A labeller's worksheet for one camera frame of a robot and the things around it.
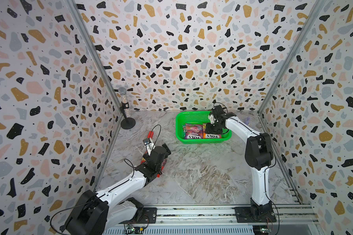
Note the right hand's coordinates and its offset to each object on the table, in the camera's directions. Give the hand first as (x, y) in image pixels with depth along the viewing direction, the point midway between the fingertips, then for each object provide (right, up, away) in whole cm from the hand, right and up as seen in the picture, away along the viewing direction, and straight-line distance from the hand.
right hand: (208, 130), depth 99 cm
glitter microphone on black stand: (-59, +6, +14) cm, 60 cm away
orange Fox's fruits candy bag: (+1, -3, +1) cm, 4 cm away
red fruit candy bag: (-28, -19, -10) cm, 36 cm away
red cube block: (-40, -3, +4) cm, 40 cm away
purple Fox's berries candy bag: (-10, -1, +4) cm, 11 cm away
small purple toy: (+31, +7, +11) cm, 34 cm away
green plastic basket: (-5, +10, +21) cm, 24 cm away
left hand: (-29, -9, -14) cm, 33 cm away
